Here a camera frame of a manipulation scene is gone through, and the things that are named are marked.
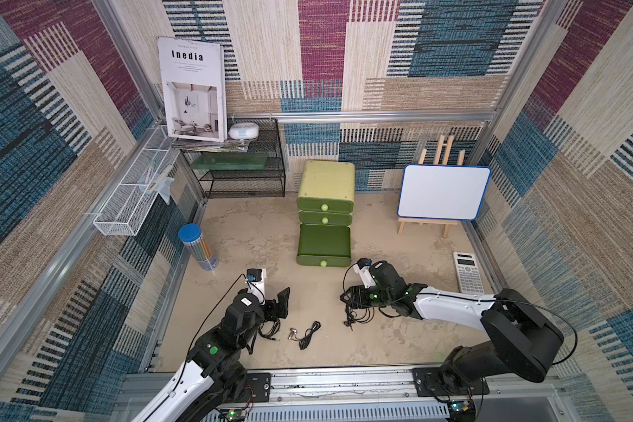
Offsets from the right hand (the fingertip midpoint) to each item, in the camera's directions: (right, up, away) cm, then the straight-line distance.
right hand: (346, 294), depth 87 cm
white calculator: (+44, +4, +7) cm, 45 cm away
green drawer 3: (-7, +14, +13) cm, 21 cm away
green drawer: (-7, +29, +5) cm, 30 cm away
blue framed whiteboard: (+41, +34, +10) cm, 54 cm away
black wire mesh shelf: (-32, +41, +32) cm, 61 cm away
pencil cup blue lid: (-49, +19, -4) cm, 53 cm away
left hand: (-21, +5, -9) cm, 24 cm away
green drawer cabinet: (-6, +38, +8) cm, 40 cm away
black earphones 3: (-13, -13, -5) cm, 19 cm away
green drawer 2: (-12, +25, +12) cm, 31 cm away
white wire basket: (-75, +28, +5) cm, 80 cm away
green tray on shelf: (-40, +45, +8) cm, 61 cm away
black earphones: (+1, -7, 0) cm, 7 cm away
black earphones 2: (-23, -11, -4) cm, 26 cm away
